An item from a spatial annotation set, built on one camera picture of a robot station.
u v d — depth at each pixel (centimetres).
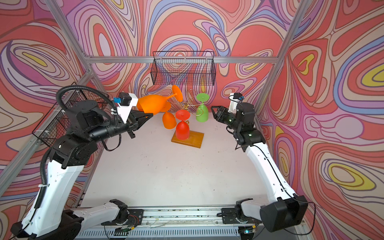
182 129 81
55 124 67
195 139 102
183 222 73
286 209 38
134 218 73
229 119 61
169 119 84
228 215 74
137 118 47
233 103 63
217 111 63
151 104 52
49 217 32
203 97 81
